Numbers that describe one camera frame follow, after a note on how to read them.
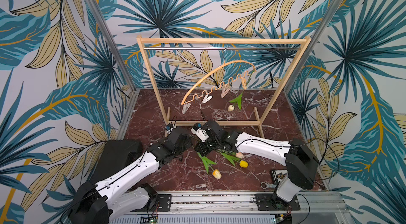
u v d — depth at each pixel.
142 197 0.59
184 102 0.64
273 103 0.82
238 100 0.86
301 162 0.44
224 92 0.75
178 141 0.61
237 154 0.86
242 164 0.84
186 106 0.68
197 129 0.72
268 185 0.78
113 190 0.42
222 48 0.97
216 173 0.73
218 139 0.63
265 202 0.73
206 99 0.73
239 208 0.73
